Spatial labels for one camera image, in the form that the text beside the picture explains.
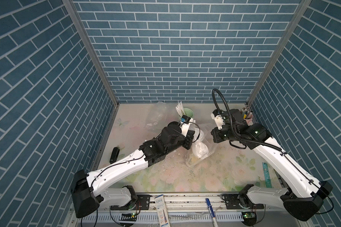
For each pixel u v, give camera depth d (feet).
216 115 2.03
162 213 2.27
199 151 2.23
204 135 2.52
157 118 3.53
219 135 2.03
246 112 3.10
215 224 2.20
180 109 3.10
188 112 3.25
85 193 1.24
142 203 2.43
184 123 1.89
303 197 1.29
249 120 3.25
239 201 2.24
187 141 1.96
